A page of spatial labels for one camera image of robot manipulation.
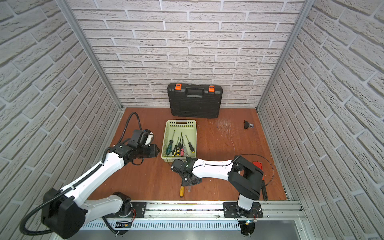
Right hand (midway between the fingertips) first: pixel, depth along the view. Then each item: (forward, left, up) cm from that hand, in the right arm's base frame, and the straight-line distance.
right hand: (192, 181), depth 83 cm
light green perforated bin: (+28, +8, 0) cm, 29 cm away
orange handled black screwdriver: (-5, +6, +1) cm, 8 cm away
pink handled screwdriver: (+20, +6, +1) cm, 21 cm away
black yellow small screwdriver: (+20, +10, +3) cm, 22 cm away
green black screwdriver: (+21, +14, +3) cm, 25 cm away
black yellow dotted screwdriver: (+22, +8, 0) cm, 23 cm away
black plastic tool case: (+45, -4, +21) cm, 49 cm away
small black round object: (+38, -42, +1) cm, 57 cm away
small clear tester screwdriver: (-3, +1, 0) cm, 3 cm away
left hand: (+15, +17, +13) cm, 27 cm away
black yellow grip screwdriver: (+20, -1, +2) cm, 20 cm away
